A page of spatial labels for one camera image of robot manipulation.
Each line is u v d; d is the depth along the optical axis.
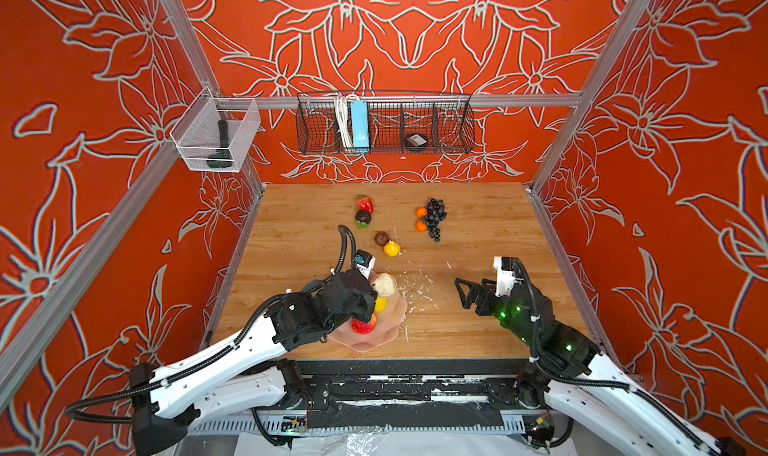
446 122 1.00
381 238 1.00
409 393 0.74
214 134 0.92
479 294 0.65
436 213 1.06
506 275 0.63
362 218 1.06
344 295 0.49
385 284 0.74
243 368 0.45
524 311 0.54
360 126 0.90
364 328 0.78
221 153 0.81
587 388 0.48
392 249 0.98
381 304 0.83
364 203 1.10
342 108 0.88
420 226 1.05
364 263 0.60
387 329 0.81
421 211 1.08
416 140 0.96
